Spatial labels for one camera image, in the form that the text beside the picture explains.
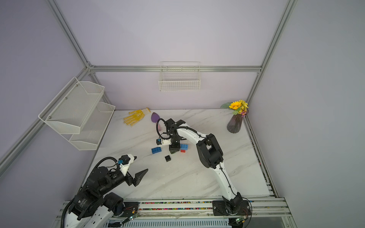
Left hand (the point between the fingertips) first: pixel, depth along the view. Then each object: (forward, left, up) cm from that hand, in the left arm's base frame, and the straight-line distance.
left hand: (140, 165), depth 71 cm
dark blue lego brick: (+18, -3, -17) cm, 25 cm away
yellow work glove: (+49, +19, -17) cm, 55 cm away
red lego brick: (+17, -21, -16) cm, 31 cm away
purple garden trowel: (+49, +3, -18) cm, 52 cm away
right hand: (+20, -15, -17) cm, 30 cm away
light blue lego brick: (+19, -22, -13) cm, 31 cm away
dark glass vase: (+36, -59, -11) cm, 70 cm away
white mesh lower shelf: (+26, +39, -6) cm, 47 cm away
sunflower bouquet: (+36, -57, +7) cm, 68 cm away
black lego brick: (+12, -11, -16) cm, 23 cm away
